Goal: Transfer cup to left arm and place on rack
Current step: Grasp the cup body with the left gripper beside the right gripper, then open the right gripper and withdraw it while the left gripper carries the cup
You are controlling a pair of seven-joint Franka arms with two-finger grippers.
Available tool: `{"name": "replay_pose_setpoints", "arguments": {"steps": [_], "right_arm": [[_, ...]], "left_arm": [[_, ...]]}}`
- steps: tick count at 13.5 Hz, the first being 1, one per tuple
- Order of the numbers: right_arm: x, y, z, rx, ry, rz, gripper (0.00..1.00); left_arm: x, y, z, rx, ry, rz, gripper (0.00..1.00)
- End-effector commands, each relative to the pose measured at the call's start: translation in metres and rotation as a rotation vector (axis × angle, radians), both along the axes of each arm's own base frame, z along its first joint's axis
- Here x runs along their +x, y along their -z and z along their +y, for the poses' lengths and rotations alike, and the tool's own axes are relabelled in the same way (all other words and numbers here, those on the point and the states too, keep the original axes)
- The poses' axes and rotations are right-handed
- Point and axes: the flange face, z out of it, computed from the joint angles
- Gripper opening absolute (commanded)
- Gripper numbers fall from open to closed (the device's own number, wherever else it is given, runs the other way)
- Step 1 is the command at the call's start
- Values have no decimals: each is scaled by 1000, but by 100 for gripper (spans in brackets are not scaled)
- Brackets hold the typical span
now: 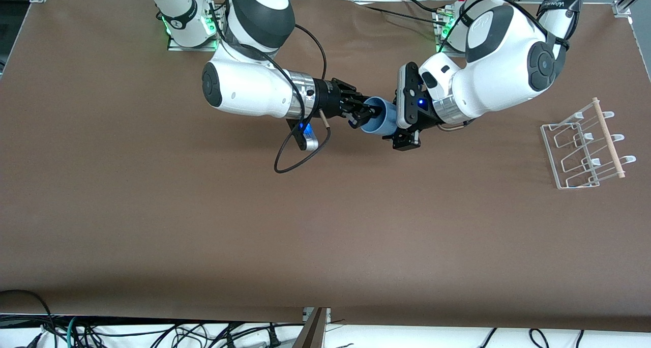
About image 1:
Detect long black table cable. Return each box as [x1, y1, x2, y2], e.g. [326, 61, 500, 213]
[351, 0, 451, 27]

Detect thick black floor cable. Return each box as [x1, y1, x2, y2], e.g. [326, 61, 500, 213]
[0, 289, 56, 348]

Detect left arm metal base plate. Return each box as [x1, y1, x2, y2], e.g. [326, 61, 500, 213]
[432, 7, 458, 53]

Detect teal floor cable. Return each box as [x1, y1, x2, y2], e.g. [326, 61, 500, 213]
[66, 316, 82, 348]

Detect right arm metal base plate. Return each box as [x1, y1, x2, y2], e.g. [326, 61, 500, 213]
[167, 12, 222, 52]

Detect brown table cover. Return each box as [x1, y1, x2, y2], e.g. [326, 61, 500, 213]
[0, 0, 651, 333]

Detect white wire cup rack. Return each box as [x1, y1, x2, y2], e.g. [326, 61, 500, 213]
[541, 98, 636, 190]

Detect metal frame profile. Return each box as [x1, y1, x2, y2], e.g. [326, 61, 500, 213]
[294, 307, 331, 348]

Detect blue plastic cup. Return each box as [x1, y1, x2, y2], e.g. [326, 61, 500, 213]
[360, 97, 400, 136]

